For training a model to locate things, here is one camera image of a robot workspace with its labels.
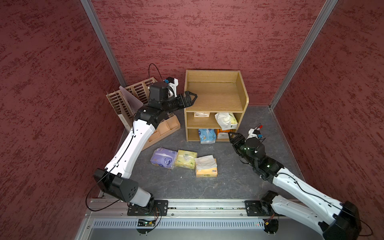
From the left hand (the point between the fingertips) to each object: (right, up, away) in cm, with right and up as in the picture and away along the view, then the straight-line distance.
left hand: (190, 101), depth 70 cm
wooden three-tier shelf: (+17, +3, +13) cm, 21 cm away
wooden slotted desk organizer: (-19, -14, +33) cm, 40 cm away
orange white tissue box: (+8, -35, +11) cm, 38 cm away
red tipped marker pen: (+50, -14, +38) cm, 64 cm away
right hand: (+19, -19, +7) cm, 28 cm away
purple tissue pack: (-16, -31, +15) cm, 38 cm away
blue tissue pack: (+10, -20, +25) cm, 34 cm away
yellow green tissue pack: (-3, -32, +15) cm, 36 cm away
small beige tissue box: (+6, -6, +20) cm, 21 cm away
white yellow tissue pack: (+20, -9, +13) cm, 26 cm away
